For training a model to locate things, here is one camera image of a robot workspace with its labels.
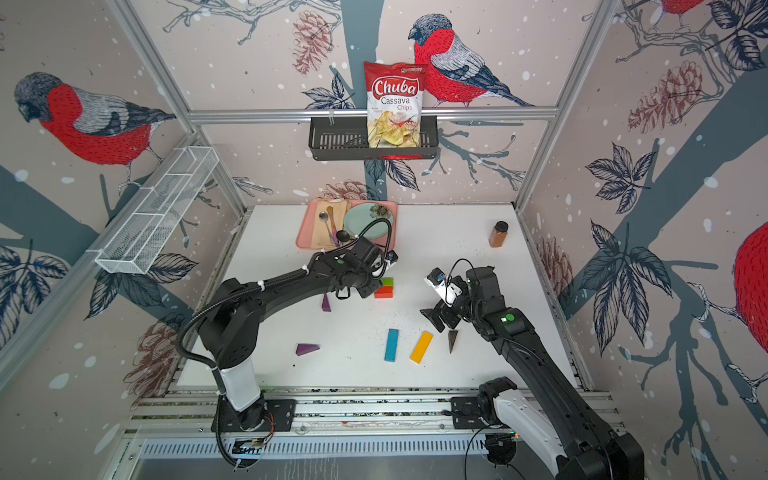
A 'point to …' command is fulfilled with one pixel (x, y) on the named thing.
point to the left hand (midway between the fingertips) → (378, 273)
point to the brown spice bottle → (498, 234)
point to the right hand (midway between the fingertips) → (436, 293)
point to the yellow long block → (421, 347)
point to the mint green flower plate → (358, 215)
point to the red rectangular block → (384, 292)
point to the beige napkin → (320, 235)
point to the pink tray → (305, 229)
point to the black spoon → (343, 236)
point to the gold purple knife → (333, 225)
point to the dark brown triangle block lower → (452, 334)
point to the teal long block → (391, 345)
